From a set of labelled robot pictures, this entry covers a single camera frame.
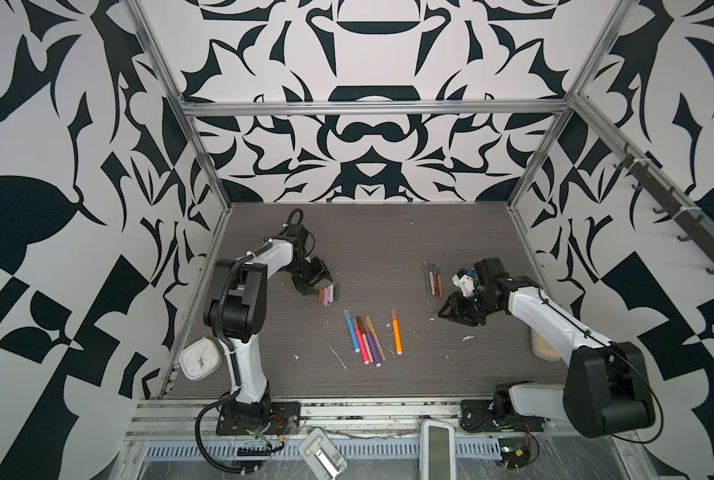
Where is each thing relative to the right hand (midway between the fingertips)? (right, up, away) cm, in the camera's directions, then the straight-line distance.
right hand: (446, 312), depth 84 cm
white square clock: (-67, -12, -3) cm, 68 cm away
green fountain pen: (-2, +9, +16) cm, 18 cm away
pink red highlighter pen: (-23, -11, 0) cm, 26 cm away
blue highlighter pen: (-27, -6, +5) cm, 28 cm away
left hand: (-34, +8, +11) cm, 36 cm away
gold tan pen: (-20, -6, +3) cm, 21 cm away
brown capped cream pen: (-23, -7, +3) cm, 24 cm away
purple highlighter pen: (-20, -10, +1) cm, 23 cm away
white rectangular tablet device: (-7, -26, -17) cm, 32 cm away
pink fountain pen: (-1, +7, +15) cm, 17 cm away
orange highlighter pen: (-13, -7, +3) cm, 15 cm away
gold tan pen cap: (-36, +3, +10) cm, 38 cm away
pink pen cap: (-35, +2, +10) cm, 36 cm away
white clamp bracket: (-33, -28, -16) cm, 46 cm away
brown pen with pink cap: (+1, +7, +15) cm, 17 cm away
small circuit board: (+12, -29, -13) cm, 34 cm away
